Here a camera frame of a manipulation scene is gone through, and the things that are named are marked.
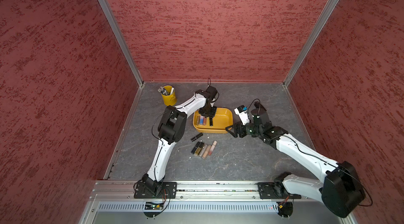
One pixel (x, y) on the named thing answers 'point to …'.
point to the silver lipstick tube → (203, 150)
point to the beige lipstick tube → (205, 154)
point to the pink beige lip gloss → (213, 146)
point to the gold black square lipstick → (199, 149)
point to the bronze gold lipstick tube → (198, 120)
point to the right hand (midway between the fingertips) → (230, 129)
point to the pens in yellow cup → (164, 92)
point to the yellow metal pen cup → (169, 100)
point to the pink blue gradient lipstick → (201, 120)
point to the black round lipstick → (211, 121)
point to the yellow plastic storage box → (223, 119)
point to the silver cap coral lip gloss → (204, 120)
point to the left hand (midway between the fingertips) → (210, 117)
